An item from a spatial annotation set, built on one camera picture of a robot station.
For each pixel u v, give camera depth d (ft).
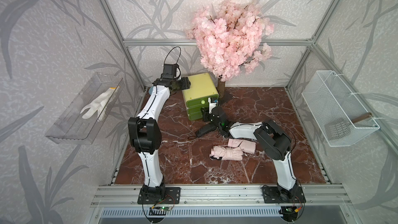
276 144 1.75
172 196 2.38
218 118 2.37
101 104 2.10
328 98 2.15
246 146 2.82
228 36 2.43
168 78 2.32
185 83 2.69
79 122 2.12
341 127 2.32
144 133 1.68
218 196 2.47
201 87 2.99
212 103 2.73
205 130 3.00
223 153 2.71
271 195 2.40
